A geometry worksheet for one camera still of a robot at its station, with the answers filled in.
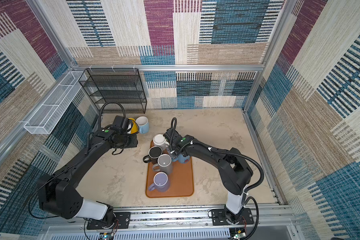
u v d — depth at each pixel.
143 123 0.99
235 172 0.47
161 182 0.77
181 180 0.85
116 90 1.10
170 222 0.73
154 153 0.85
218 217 0.73
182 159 0.91
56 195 0.41
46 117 0.72
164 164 0.79
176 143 0.67
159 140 0.94
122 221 0.73
